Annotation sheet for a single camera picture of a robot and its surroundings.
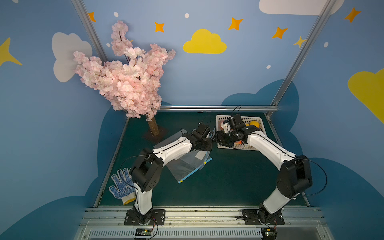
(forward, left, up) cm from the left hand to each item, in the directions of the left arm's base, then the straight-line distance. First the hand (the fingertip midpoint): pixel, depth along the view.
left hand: (212, 144), depth 89 cm
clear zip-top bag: (-7, +15, -13) cm, 21 cm away
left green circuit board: (-44, +34, -13) cm, 57 cm away
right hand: (+1, -2, +3) cm, 4 cm away
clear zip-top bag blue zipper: (-4, +5, -9) cm, 12 cm away
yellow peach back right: (+23, -34, -6) cm, 41 cm away
